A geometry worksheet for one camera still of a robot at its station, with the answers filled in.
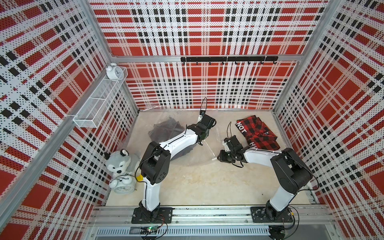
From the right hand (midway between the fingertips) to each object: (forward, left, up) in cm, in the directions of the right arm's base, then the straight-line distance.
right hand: (220, 157), depth 93 cm
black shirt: (+22, +38, +1) cm, 44 cm away
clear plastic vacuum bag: (+1, +16, 0) cm, 16 cm away
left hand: (+15, +12, +12) cm, 23 cm away
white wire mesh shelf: (+22, +77, +23) cm, 84 cm away
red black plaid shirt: (+18, -29, 0) cm, 33 cm away
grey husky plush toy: (-11, +52, +18) cm, 57 cm away
